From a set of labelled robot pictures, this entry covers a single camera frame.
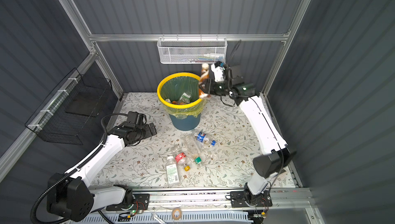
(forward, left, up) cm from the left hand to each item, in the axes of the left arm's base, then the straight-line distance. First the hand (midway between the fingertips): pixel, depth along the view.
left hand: (148, 131), depth 85 cm
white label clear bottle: (-20, -13, -9) cm, 25 cm away
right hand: (+7, -30, +26) cm, 41 cm away
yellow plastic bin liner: (+26, -16, +3) cm, 30 cm away
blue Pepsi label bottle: (-1, -31, -8) cm, 33 cm away
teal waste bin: (+12, -22, -11) cm, 27 cm away
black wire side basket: (+3, +36, +15) cm, 39 cm away
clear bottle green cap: (-4, -24, -13) cm, 27 cm away
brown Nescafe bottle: (+15, -11, +9) cm, 21 cm away
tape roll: (-38, -14, -13) cm, 43 cm away
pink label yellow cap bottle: (-12, -17, -7) cm, 22 cm away
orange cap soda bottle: (+18, -14, +4) cm, 23 cm away
